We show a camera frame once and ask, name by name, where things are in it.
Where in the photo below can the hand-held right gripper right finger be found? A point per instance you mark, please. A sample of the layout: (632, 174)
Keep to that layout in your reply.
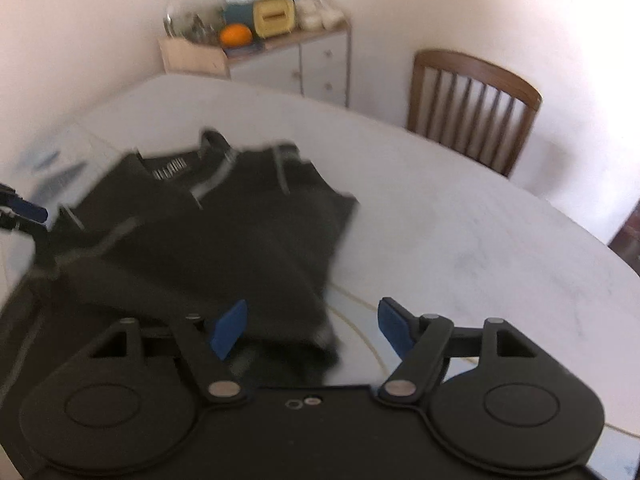
(395, 327)

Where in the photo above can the cardboard box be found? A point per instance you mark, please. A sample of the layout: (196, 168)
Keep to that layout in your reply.
(192, 57)

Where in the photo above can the teal container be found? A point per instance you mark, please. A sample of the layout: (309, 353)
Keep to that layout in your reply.
(239, 14)

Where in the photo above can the blue plate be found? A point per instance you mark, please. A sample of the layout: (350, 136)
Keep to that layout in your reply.
(245, 49)

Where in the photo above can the dark grey shirt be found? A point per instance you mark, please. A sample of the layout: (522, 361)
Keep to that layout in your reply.
(225, 220)

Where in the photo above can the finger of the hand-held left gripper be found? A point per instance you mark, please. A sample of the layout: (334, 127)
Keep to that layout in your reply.
(30, 210)
(40, 255)

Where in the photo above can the orange fruit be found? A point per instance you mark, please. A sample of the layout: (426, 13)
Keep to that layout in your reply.
(236, 35)

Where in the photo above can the wooden slat-back chair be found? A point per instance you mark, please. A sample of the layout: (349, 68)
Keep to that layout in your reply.
(470, 110)

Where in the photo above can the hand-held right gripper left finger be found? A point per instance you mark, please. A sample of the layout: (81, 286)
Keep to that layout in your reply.
(227, 332)

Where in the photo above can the white drawer dresser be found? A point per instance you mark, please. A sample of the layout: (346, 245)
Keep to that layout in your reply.
(315, 65)

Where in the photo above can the white cups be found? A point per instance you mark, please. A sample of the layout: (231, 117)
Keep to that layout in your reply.
(320, 12)

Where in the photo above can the yellow container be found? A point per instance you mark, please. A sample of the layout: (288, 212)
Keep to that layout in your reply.
(274, 17)

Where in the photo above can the white printed tablecloth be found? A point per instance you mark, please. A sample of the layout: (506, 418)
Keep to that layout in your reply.
(450, 235)

